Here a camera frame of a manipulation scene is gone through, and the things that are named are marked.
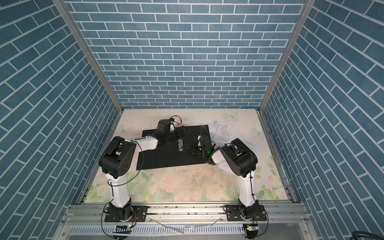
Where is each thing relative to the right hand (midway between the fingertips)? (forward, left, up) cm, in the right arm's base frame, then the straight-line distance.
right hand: (185, 147), depth 97 cm
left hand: (+7, -1, +7) cm, 10 cm away
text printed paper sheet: (-10, -26, -3) cm, 27 cm away
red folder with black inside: (-3, +5, -2) cm, 6 cm away
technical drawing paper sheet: (+15, -24, -3) cm, 29 cm away
